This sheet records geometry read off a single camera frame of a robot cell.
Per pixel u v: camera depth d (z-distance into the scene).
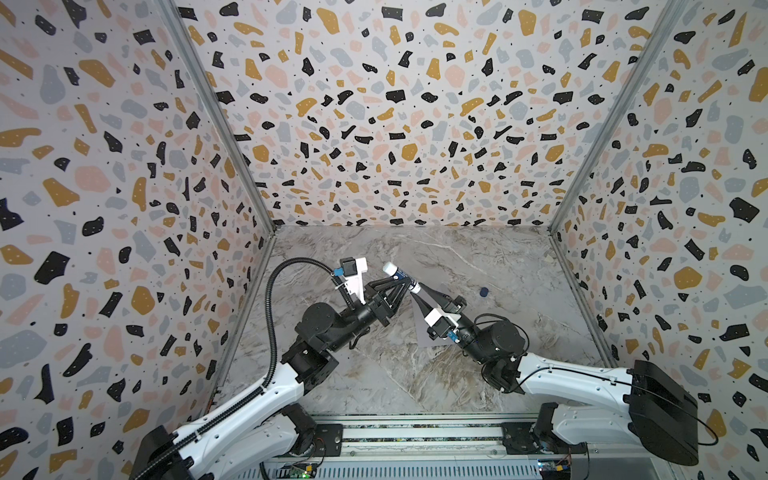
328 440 0.73
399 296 0.59
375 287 0.58
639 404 0.43
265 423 0.59
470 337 0.59
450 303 0.59
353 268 0.56
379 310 0.56
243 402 0.45
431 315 0.53
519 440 0.73
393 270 0.60
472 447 0.73
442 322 0.52
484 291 1.03
